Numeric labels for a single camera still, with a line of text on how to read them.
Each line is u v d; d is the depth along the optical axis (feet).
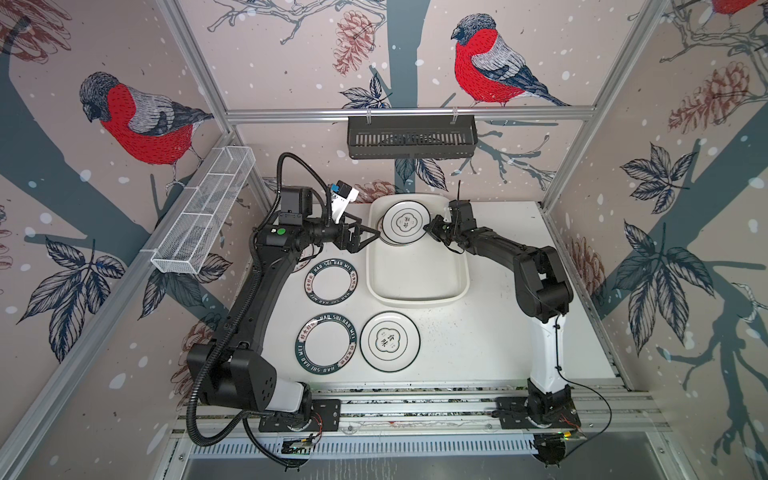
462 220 2.69
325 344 2.81
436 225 3.03
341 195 2.11
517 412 2.41
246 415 1.52
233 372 1.30
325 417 2.40
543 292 1.87
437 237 3.06
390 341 2.81
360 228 2.10
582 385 2.11
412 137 3.40
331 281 3.23
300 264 1.83
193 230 2.43
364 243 2.20
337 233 2.12
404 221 3.50
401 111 3.10
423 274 3.33
